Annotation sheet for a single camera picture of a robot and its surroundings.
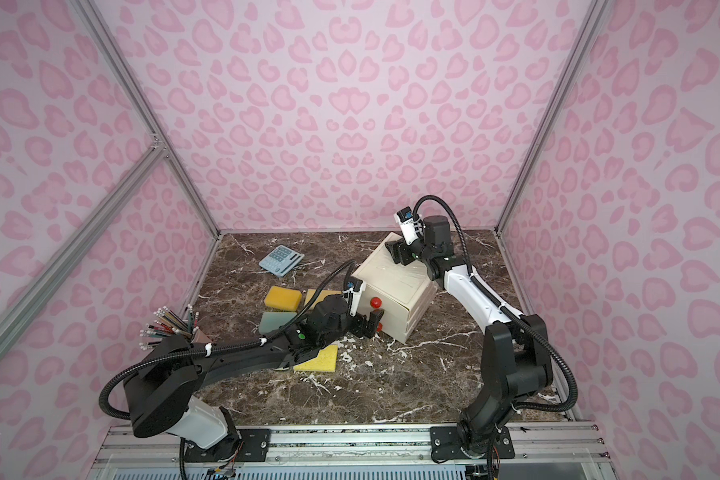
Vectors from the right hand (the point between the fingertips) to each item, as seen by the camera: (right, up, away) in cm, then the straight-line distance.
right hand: (400, 241), depth 89 cm
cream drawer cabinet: (0, -14, -12) cm, 18 cm away
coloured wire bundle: (-64, -22, -7) cm, 68 cm away
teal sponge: (-40, -25, +5) cm, 47 cm away
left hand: (-8, -18, -8) cm, 21 cm away
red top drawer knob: (-7, -16, -11) cm, 21 cm away
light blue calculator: (-41, -6, +21) cm, 46 cm away
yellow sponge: (-39, -18, +12) cm, 44 cm away
